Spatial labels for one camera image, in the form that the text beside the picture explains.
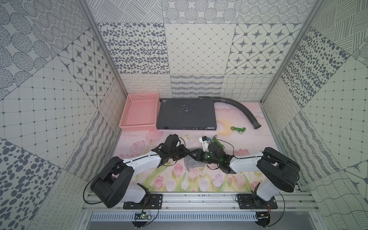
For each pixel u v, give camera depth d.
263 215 0.71
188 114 1.07
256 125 1.01
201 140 0.81
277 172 0.45
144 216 0.70
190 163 0.86
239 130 1.01
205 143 0.80
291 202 0.74
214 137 0.98
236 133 1.02
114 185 0.42
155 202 0.73
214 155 0.67
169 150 0.68
